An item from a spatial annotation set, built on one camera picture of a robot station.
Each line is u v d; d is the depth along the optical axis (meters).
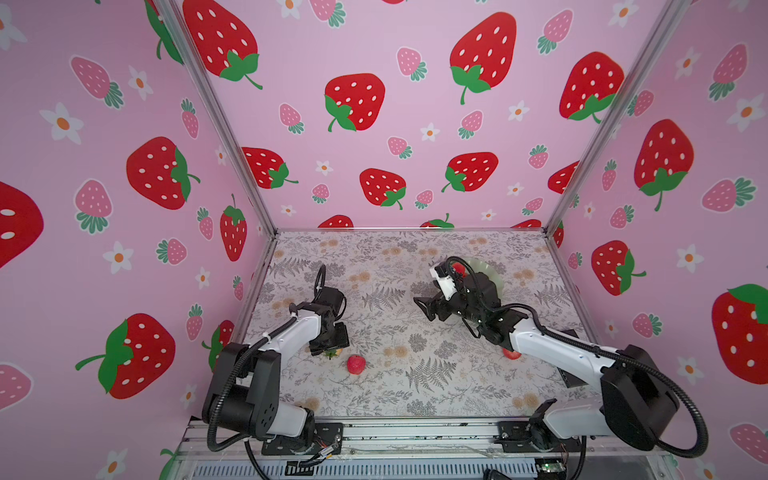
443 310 0.73
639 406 0.42
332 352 0.85
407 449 0.73
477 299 0.62
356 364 0.83
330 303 0.74
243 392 0.43
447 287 0.72
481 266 1.04
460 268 0.58
